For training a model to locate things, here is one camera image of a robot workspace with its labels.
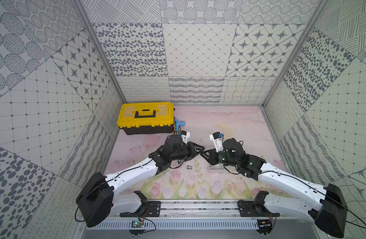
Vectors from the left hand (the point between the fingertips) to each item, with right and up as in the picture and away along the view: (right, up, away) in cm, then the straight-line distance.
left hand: (205, 146), depth 72 cm
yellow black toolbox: (-41, +14, +21) cm, 48 cm away
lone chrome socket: (-8, -15, +14) cm, 22 cm away
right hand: (-1, -5, +3) cm, 5 cm away
